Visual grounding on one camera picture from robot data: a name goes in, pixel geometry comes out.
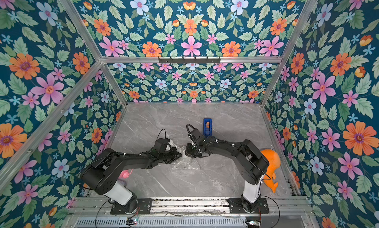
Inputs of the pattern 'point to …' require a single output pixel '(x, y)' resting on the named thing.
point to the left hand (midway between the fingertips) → (184, 154)
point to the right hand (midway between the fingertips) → (187, 151)
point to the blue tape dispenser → (207, 127)
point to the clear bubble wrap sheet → (184, 162)
